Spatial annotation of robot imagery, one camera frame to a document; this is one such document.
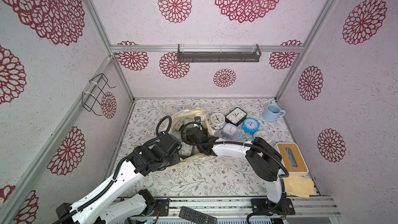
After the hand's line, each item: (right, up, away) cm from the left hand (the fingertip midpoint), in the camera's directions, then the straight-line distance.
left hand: (176, 158), depth 71 cm
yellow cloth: (+63, -16, +7) cm, 65 cm away
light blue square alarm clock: (+31, +10, +28) cm, 43 cm away
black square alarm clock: (+36, +18, +35) cm, 54 cm away
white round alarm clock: (+23, +16, +32) cm, 42 cm away
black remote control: (+6, -26, -1) cm, 26 cm away
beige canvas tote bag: (+4, +15, +11) cm, 19 cm away
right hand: (+6, +11, +20) cm, 24 cm away
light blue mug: (+61, +21, +33) cm, 72 cm away
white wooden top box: (+65, -9, +11) cm, 67 cm away
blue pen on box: (+63, -4, +15) cm, 65 cm away
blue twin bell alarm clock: (+45, +13, +32) cm, 57 cm away
